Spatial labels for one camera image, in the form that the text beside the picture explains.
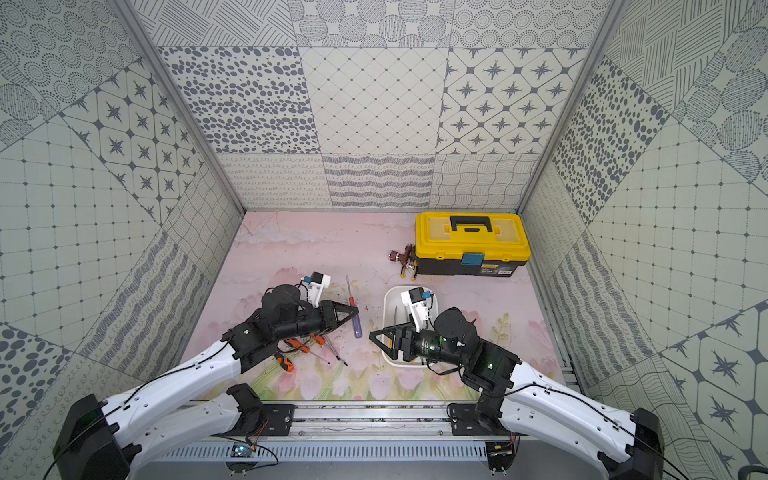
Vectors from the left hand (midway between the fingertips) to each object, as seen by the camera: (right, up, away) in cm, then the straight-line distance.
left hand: (358, 306), depth 71 cm
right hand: (+5, -6, -5) cm, 9 cm away
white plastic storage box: (+9, -7, +21) cm, 25 cm away
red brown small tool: (+9, +10, +33) cm, 35 cm away
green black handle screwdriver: (-11, -15, +16) cm, 24 cm away
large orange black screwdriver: (-14, -14, +16) cm, 25 cm away
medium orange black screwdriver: (-20, -14, +14) cm, 28 cm away
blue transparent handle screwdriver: (-1, -3, +1) cm, 4 cm away
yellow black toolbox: (+32, +15, +19) cm, 41 cm away
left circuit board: (-29, -35, 0) cm, 46 cm away
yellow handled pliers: (+14, +9, +33) cm, 37 cm away
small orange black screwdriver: (-22, -18, +10) cm, 30 cm away
